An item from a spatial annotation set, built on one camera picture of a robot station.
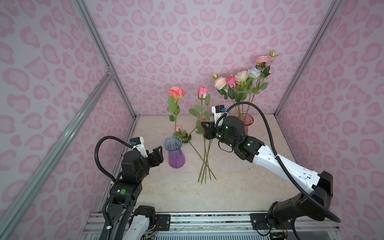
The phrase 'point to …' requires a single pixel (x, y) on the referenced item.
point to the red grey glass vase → (247, 120)
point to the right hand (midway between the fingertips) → (201, 122)
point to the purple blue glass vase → (176, 155)
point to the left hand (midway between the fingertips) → (155, 146)
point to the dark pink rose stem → (232, 93)
